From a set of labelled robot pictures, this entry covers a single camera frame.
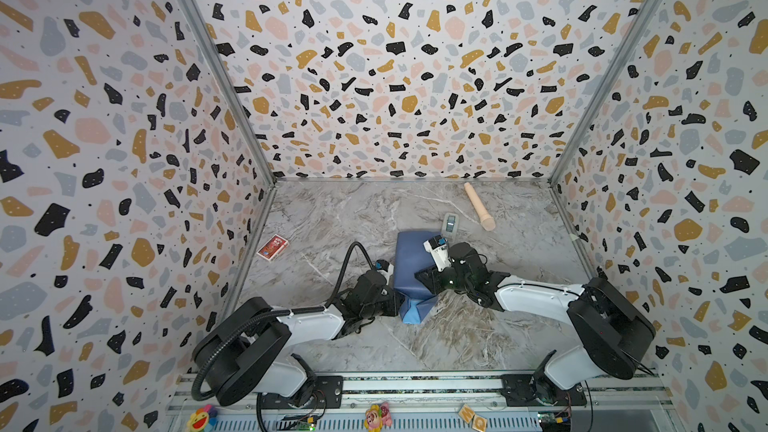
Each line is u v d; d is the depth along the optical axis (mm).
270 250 975
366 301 677
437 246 780
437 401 731
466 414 702
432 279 761
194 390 377
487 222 1059
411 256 893
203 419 688
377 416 686
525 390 740
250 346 423
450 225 1030
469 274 686
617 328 446
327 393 735
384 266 802
